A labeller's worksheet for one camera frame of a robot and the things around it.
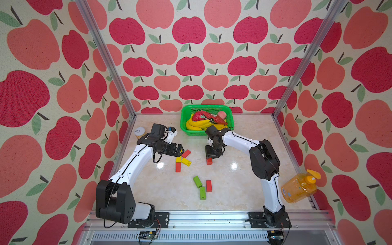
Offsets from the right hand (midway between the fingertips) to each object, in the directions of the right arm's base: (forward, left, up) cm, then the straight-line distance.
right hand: (208, 159), depth 95 cm
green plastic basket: (+37, +19, +6) cm, 42 cm away
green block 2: (-21, +2, 0) cm, 21 cm away
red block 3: (-2, 0, +1) cm, 2 cm away
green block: (-15, +6, 0) cm, 16 cm away
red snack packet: (+30, +8, +8) cm, 32 cm away
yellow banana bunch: (+23, +6, +7) cm, 24 cm away
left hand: (-4, +18, +14) cm, 23 cm away
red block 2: (+3, +15, -1) cm, 15 cm away
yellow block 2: (-3, +14, 0) cm, 14 cm away
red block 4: (-17, -1, 0) cm, 17 cm away
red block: (-6, +19, -1) cm, 20 cm away
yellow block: (-2, +19, 0) cm, 19 cm away
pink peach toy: (+35, -8, +6) cm, 36 cm away
